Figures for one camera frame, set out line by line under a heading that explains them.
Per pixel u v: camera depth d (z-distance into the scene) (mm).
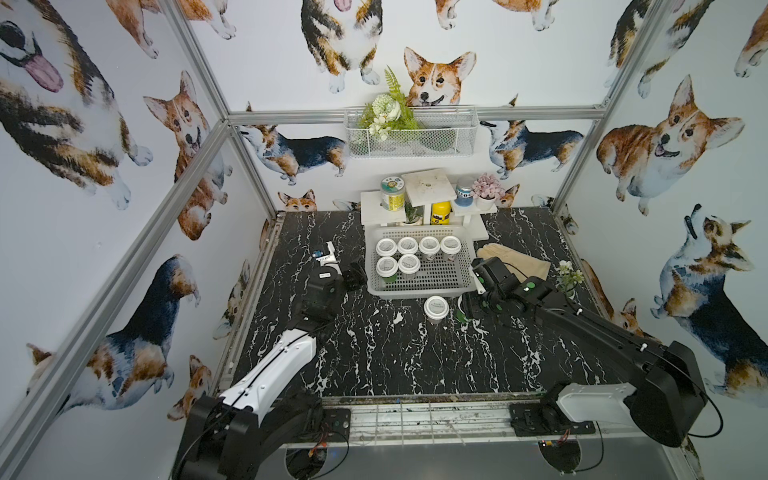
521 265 1066
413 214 1099
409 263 970
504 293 617
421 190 977
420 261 977
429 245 1020
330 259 724
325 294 607
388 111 782
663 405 390
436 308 878
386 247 1012
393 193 956
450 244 1016
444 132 926
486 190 927
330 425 734
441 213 1089
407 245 1016
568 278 918
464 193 977
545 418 676
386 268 954
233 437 394
